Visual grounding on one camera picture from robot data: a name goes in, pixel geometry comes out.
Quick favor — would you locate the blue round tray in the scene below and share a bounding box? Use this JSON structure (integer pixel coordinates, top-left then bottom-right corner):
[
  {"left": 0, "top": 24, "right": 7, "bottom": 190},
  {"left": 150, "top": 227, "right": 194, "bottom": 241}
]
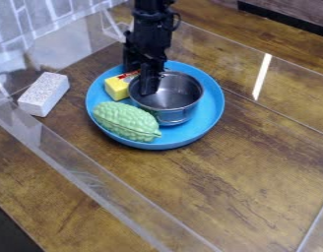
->
[{"left": 86, "top": 60, "right": 225, "bottom": 150}]

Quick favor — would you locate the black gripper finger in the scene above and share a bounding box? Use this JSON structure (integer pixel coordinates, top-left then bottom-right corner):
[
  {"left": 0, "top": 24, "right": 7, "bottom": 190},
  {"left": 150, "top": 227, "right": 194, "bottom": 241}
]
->
[
  {"left": 139, "top": 62, "right": 165, "bottom": 95},
  {"left": 123, "top": 48, "right": 141, "bottom": 72}
]

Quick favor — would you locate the clear acrylic barrier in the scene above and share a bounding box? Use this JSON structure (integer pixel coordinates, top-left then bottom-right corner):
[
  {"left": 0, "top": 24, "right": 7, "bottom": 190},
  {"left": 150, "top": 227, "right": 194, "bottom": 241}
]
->
[{"left": 0, "top": 98, "right": 323, "bottom": 252}]

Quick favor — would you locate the white speckled block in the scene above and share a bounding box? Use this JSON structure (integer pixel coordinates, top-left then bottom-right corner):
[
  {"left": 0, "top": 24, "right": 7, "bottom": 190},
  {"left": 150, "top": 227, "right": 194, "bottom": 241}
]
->
[{"left": 19, "top": 72, "right": 70, "bottom": 117}]

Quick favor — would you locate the stainless steel pot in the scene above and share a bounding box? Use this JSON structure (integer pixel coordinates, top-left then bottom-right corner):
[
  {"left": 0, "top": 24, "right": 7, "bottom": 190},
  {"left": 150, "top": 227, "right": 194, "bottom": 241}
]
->
[{"left": 129, "top": 71, "right": 203, "bottom": 126}]

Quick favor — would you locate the yellow butter box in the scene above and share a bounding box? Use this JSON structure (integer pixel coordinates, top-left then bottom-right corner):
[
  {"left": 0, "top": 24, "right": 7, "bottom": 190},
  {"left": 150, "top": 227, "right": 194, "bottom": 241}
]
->
[{"left": 106, "top": 71, "right": 139, "bottom": 101}]

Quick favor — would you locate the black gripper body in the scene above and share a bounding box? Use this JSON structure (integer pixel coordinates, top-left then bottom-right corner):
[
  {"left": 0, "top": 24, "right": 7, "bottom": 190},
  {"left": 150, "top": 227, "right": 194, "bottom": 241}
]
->
[{"left": 123, "top": 0, "right": 182, "bottom": 64}]

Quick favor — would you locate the dark wooden furniture edge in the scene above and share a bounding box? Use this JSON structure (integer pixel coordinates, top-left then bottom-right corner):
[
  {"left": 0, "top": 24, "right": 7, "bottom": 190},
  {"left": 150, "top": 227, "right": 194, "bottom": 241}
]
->
[{"left": 237, "top": 0, "right": 323, "bottom": 36}]

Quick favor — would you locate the green bumpy toy gourd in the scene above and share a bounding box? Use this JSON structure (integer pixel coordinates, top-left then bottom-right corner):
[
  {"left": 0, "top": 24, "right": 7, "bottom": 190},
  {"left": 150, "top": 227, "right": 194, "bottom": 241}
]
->
[{"left": 92, "top": 101, "right": 162, "bottom": 143}]

